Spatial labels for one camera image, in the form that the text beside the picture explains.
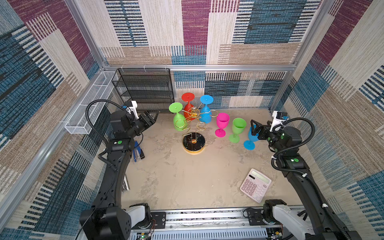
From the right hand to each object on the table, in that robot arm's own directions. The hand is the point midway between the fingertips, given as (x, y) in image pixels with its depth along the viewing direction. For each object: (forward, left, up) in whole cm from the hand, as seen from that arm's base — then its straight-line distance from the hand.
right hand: (259, 123), depth 74 cm
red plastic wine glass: (+9, +34, 0) cm, 35 cm away
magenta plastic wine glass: (+15, +14, -15) cm, 26 cm away
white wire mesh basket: (-1, +85, +5) cm, 85 cm away
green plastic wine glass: (+9, +5, -13) cm, 17 cm away
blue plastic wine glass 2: (+14, +25, -9) cm, 30 cm away
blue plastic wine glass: (+5, -5, -29) cm, 30 cm away
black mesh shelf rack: (+43, +62, -10) cm, 76 cm away
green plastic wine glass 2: (+9, +40, -7) cm, 41 cm away
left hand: (+4, +49, +6) cm, 50 cm away
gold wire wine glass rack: (+8, +32, -29) cm, 44 cm away
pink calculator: (-21, -1, -28) cm, 35 cm away
